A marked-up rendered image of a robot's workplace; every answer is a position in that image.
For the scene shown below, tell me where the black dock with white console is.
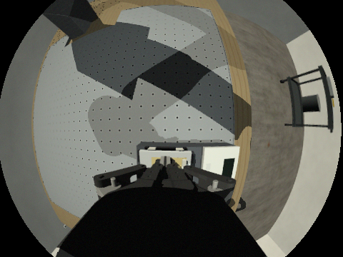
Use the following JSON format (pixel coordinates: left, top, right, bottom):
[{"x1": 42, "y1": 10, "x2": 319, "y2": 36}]
[{"x1": 136, "y1": 142, "x2": 240, "y2": 178}]

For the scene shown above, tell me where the grey flat work mat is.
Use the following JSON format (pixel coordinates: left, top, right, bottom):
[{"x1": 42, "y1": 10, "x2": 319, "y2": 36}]
[{"x1": 33, "y1": 5, "x2": 235, "y2": 218}]

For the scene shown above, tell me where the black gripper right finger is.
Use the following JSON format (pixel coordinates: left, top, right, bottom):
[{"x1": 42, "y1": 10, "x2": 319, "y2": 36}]
[{"x1": 165, "y1": 156, "x2": 237, "y2": 205}]

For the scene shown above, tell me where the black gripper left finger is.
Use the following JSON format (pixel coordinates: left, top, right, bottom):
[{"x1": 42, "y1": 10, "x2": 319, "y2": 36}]
[{"x1": 94, "y1": 156, "x2": 166, "y2": 199}]

